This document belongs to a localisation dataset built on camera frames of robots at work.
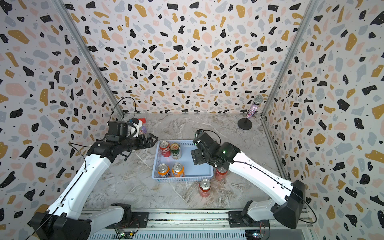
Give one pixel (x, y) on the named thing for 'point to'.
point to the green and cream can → (175, 151)
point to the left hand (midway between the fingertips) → (151, 139)
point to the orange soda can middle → (178, 170)
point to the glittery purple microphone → (258, 100)
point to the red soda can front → (205, 187)
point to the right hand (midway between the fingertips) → (199, 153)
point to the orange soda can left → (163, 170)
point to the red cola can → (165, 148)
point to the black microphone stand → (245, 123)
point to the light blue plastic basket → (192, 172)
